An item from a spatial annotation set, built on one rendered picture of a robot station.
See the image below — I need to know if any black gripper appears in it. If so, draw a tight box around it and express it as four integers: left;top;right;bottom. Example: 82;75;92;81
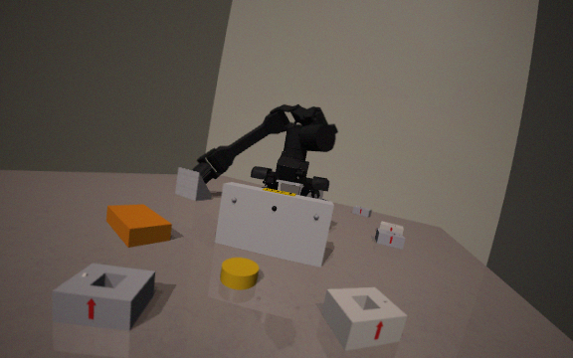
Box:
251;148;329;197

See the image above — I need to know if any yellow short cylinder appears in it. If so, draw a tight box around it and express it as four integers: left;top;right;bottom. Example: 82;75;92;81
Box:
220;258;259;290

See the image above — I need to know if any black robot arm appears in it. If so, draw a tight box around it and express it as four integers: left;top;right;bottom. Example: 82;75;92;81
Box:
192;104;337;184

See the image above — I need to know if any orange rectangular block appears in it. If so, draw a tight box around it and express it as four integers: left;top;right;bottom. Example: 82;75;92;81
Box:
106;204;172;248

